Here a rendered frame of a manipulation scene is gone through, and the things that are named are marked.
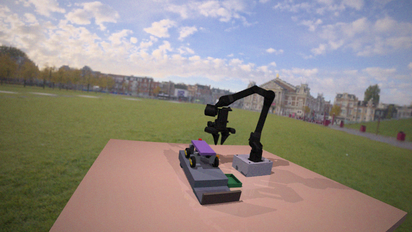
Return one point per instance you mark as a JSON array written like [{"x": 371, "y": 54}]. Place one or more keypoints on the grey ramp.
[{"x": 209, "y": 184}]

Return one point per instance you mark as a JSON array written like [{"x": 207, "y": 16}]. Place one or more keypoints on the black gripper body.
[{"x": 220, "y": 127}]

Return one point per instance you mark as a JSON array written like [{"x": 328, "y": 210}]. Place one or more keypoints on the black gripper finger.
[
  {"x": 216, "y": 138},
  {"x": 224, "y": 137}
]

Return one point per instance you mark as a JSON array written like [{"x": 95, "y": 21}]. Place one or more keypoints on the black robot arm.
[{"x": 254, "y": 140}]

